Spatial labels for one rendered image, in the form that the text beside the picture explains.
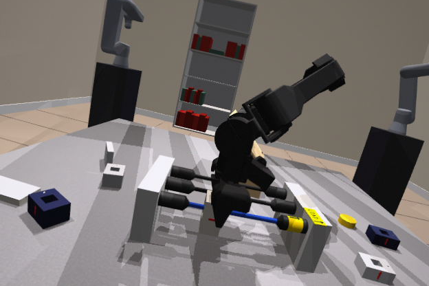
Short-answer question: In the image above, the yellow short cylinder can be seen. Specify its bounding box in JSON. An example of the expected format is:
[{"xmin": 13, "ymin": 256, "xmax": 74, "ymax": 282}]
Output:
[{"xmin": 338, "ymin": 214, "xmax": 357, "ymax": 229}]

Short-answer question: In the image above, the white flat bar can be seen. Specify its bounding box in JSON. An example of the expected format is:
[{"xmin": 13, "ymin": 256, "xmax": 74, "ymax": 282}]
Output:
[{"xmin": 0, "ymin": 176, "xmax": 41, "ymax": 206}]

